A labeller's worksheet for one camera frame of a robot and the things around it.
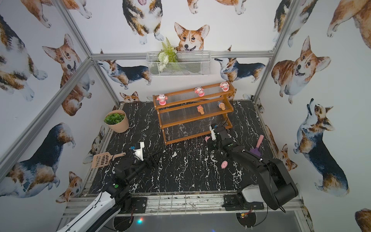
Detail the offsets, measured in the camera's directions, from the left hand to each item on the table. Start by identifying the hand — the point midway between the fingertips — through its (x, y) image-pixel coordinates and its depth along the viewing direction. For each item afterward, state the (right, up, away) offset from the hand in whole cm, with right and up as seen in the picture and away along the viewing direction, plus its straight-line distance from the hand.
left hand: (160, 150), depth 78 cm
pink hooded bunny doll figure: (+1, +28, +2) cm, 28 cm away
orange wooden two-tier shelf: (+15, +20, +14) cm, 29 cm away
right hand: (+27, +4, +12) cm, 29 cm away
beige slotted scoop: (-38, -9, +13) cm, 41 cm away
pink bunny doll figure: (+22, +33, +6) cm, 40 cm away
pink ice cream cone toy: (+22, +22, +15) cm, 35 cm away
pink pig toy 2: (+36, -10, +8) cm, 38 cm away
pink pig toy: (+26, +4, +12) cm, 29 cm away
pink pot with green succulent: (-31, +15, +15) cm, 38 cm away
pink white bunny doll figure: (+37, +36, +9) cm, 52 cm away
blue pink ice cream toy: (+37, +25, +17) cm, 47 cm away
